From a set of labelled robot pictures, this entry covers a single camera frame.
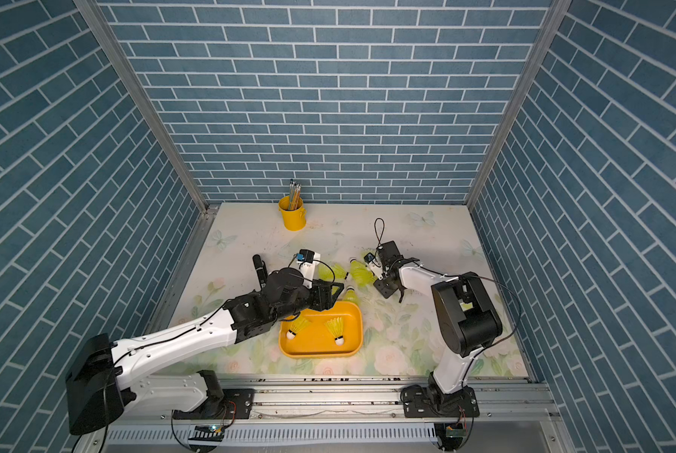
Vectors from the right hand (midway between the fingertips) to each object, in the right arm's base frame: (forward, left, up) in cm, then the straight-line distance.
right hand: (390, 283), depth 98 cm
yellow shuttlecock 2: (+1, +10, +2) cm, 10 cm away
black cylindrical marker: (0, +45, +3) cm, 46 cm away
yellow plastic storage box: (-22, +22, +2) cm, 32 cm away
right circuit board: (-41, -16, -1) cm, 45 cm away
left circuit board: (-46, +47, -3) cm, 66 cm away
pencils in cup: (+26, +37, +15) cm, 48 cm away
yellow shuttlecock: (-19, +17, +4) cm, 26 cm away
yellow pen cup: (+22, +38, +9) cm, 45 cm away
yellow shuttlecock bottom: (-19, +28, +4) cm, 34 cm away
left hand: (-15, +14, +20) cm, 29 cm away
